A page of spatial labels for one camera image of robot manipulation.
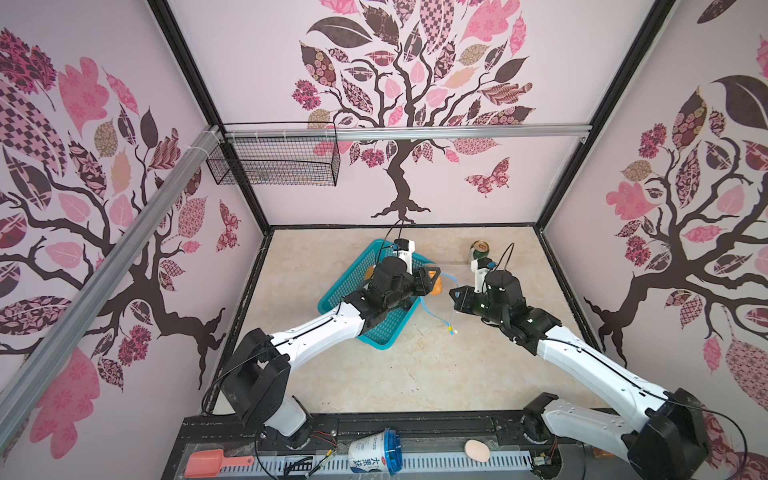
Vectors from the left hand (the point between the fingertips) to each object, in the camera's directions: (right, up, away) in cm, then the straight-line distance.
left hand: (435, 275), depth 78 cm
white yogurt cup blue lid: (-15, -39, -14) cm, 44 cm away
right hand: (+4, -4, +1) cm, 6 cm away
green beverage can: (+19, +7, +21) cm, 29 cm away
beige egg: (+9, -41, -8) cm, 43 cm away
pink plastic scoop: (-54, -43, -11) cm, 70 cm away
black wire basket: (-49, +39, +17) cm, 65 cm away
